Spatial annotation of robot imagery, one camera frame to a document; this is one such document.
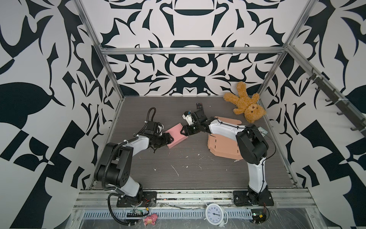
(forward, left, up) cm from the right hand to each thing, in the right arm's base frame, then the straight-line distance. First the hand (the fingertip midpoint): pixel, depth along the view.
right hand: (182, 131), depth 93 cm
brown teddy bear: (+15, -50, 0) cm, 52 cm away
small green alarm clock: (+2, -55, -6) cm, 55 cm away
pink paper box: (0, +5, -1) cm, 5 cm away
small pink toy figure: (-45, +15, -3) cm, 48 cm away
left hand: (-4, +7, -2) cm, 9 cm away
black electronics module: (-44, -37, -8) cm, 58 cm away
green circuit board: (-43, +23, -8) cm, 49 cm away
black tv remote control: (+25, -13, -5) cm, 28 cm away
